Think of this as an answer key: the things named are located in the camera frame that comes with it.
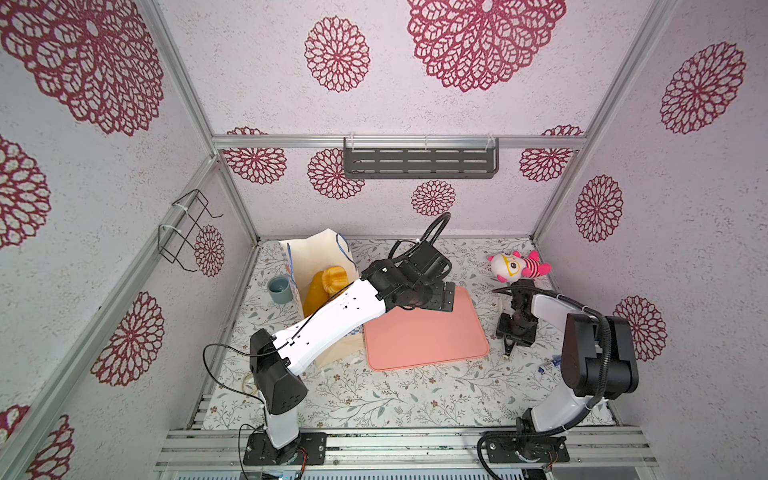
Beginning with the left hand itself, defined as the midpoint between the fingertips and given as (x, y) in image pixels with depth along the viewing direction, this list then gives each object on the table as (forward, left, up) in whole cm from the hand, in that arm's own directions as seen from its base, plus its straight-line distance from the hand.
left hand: (433, 300), depth 74 cm
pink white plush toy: (+24, -33, -17) cm, 45 cm away
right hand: (+2, -27, -24) cm, 36 cm away
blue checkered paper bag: (+18, +32, -2) cm, 37 cm away
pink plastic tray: (+1, +6, -23) cm, 24 cm away
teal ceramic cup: (+16, +46, -18) cm, 52 cm away
